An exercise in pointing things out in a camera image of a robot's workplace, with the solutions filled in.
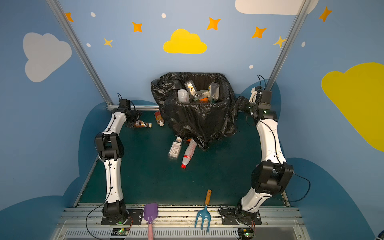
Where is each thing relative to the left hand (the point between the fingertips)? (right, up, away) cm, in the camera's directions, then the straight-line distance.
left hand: (139, 117), depth 109 cm
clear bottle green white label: (+53, +15, -17) cm, 57 cm away
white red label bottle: (+38, -21, -13) cm, 45 cm away
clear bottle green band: (+45, +13, -19) cm, 51 cm away
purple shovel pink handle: (+18, -52, -33) cm, 64 cm away
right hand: (+66, +7, -28) cm, 72 cm away
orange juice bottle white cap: (+47, +10, -16) cm, 50 cm away
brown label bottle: (0, -5, -1) cm, 5 cm away
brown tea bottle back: (+14, -1, +2) cm, 14 cm away
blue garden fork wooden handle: (+46, -51, -34) cm, 77 cm away
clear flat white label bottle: (+28, -22, -13) cm, 38 cm away
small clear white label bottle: (+39, +17, -18) cm, 46 cm away
